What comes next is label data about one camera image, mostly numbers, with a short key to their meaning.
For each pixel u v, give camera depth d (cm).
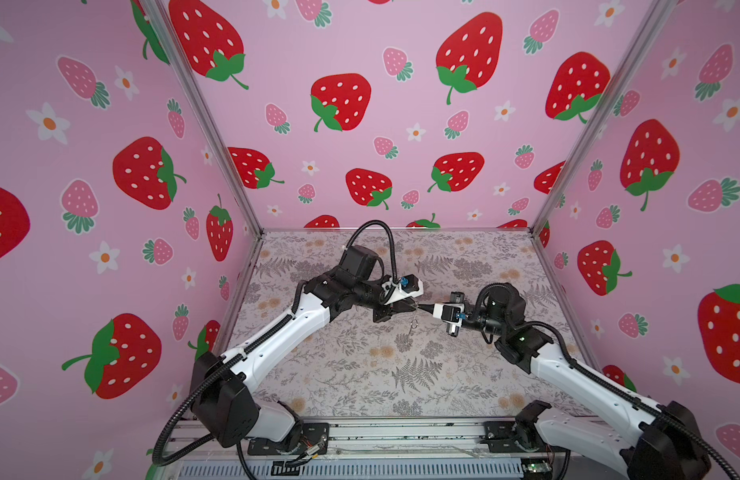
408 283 60
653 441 39
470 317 60
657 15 69
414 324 96
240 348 43
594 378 48
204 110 84
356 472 70
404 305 68
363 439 76
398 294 61
